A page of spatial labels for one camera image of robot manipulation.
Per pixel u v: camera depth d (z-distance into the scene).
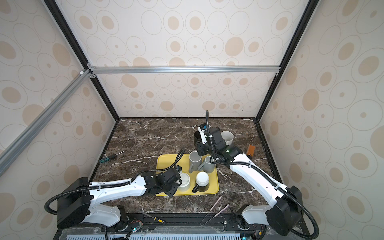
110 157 0.97
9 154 0.51
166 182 0.62
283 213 0.38
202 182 0.78
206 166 0.87
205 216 0.75
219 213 0.76
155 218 0.74
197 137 0.97
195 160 0.84
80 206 0.40
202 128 0.67
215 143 0.56
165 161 0.96
